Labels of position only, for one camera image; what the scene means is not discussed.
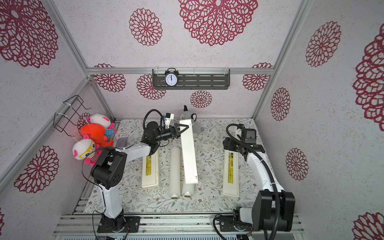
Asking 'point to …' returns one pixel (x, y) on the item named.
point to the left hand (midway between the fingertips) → (188, 128)
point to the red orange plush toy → (96, 132)
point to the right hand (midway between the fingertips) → (229, 141)
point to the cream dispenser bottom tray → (188, 154)
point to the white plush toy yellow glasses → (86, 149)
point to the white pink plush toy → (100, 119)
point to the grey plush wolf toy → (187, 114)
